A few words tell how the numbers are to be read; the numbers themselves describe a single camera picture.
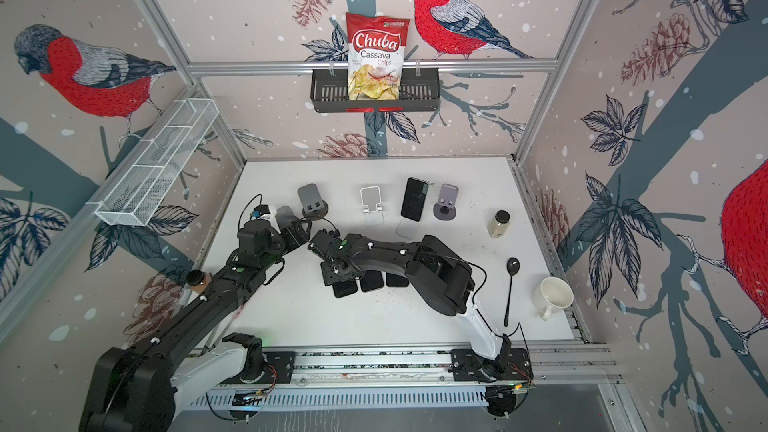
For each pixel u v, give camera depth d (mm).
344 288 872
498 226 925
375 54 835
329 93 944
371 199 978
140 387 392
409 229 1007
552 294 801
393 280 878
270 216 759
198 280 794
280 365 729
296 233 755
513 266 901
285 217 969
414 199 944
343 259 634
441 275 529
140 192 716
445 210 1037
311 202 1007
